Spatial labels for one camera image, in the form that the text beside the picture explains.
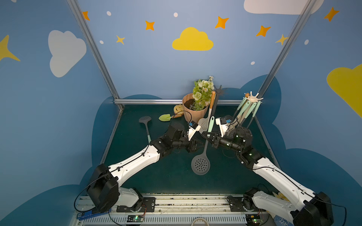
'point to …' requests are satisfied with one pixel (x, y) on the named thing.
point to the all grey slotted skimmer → (145, 119)
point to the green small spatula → (167, 117)
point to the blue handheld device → (88, 213)
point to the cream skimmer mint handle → (242, 110)
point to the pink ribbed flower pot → (191, 115)
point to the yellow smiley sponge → (178, 110)
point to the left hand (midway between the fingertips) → (204, 143)
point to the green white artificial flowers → (202, 91)
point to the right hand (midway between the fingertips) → (205, 132)
